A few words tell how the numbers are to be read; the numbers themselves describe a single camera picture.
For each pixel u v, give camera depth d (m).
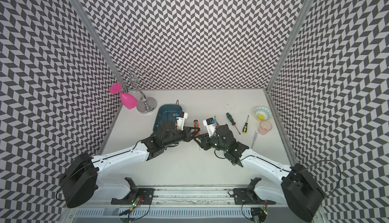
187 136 0.68
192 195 0.75
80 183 0.41
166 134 0.60
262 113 1.02
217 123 0.70
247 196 0.65
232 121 1.00
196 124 0.75
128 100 0.96
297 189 0.40
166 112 1.04
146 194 0.72
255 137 0.94
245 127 0.96
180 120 0.71
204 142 0.69
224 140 0.61
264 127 0.92
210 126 0.71
